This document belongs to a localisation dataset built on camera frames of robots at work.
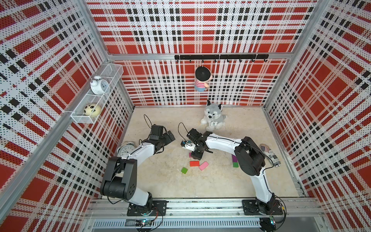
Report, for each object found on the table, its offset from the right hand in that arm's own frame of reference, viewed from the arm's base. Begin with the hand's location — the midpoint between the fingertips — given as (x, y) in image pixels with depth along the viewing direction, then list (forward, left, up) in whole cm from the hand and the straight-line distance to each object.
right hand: (199, 151), depth 94 cm
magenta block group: (-3, +6, +2) cm, 7 cm away
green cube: (-12, +10, 0) cm, 16 cm away
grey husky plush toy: (+18, -10, +12) cm, 24 cm away
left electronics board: (-38, +26, +2) cm, 46 cm away
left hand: (+7, +19, +6) cm, 21 cm away
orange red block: (-8, +3, 0) cm, 9 cm away
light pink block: (-9, -2, -1) cm, 9 cm away
